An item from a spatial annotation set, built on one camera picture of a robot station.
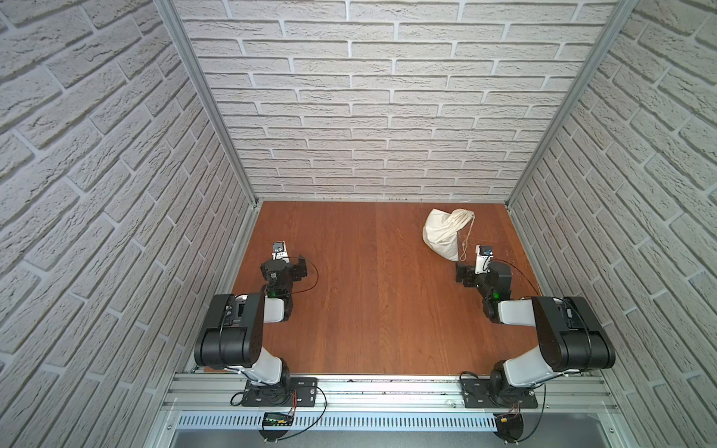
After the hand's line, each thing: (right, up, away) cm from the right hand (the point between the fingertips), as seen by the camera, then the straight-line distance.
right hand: (463, 260), depth 95 cm
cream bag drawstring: (+3, +2, +7) cm, 8 cm away
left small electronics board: (-58, -40, -22) cm, 74 cm away
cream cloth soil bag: (-8, +10, 0) cm, 13 cm away
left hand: (-63, +3, -2) cm, 63 cm away
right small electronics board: (+4, -41, -24) cm, 47 cm away
